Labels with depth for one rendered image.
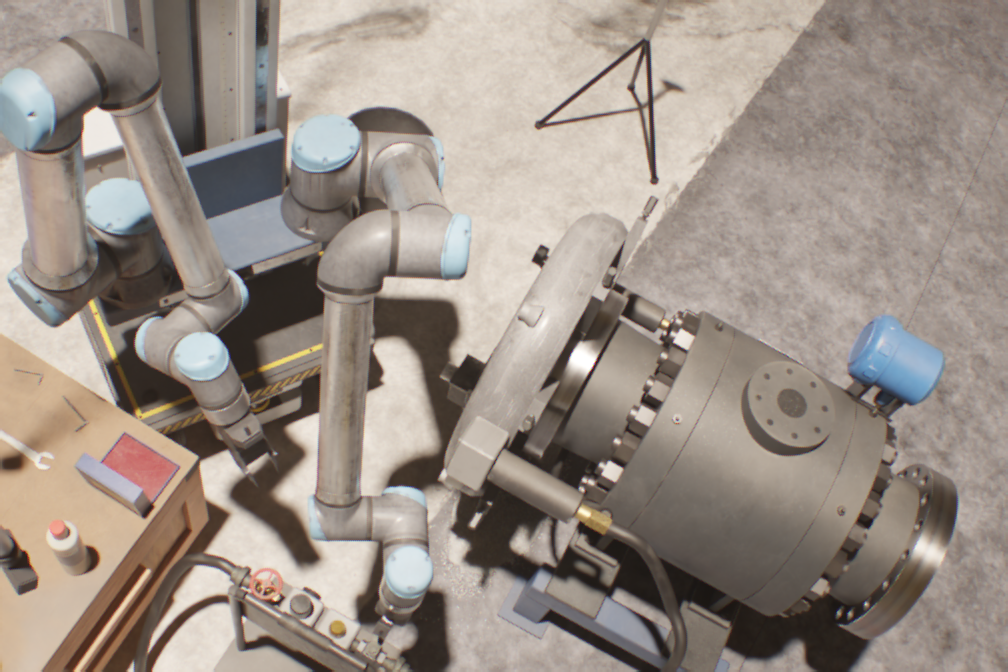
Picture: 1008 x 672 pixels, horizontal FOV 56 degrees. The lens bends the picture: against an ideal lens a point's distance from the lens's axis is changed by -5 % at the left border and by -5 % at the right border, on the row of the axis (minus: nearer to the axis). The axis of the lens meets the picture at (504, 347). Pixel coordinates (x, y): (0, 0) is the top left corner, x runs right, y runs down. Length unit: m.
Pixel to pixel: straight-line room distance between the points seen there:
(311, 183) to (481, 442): 0.70
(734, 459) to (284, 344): 1.22
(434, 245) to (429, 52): 2.30
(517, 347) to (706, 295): 1.51
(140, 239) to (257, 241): 0.36
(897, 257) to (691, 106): 1.00
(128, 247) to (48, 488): 0.61
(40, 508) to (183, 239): 0.82
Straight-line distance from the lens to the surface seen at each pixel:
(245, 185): 2.40
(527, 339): 2.07
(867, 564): 2.43
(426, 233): 1.68
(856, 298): 3.80
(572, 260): 2.14
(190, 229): 1.83
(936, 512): 2.43
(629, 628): 2.63
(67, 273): 2.03
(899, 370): 2.32
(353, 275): 1.68
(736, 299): 3.54
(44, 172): 1.71
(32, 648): 2.31
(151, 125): 1.71
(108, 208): 2.13
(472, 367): 2.37
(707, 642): 2.69
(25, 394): 2.53
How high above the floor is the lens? 2.66
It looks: 58 degrees down
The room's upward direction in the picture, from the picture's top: 22 degrees clockwise
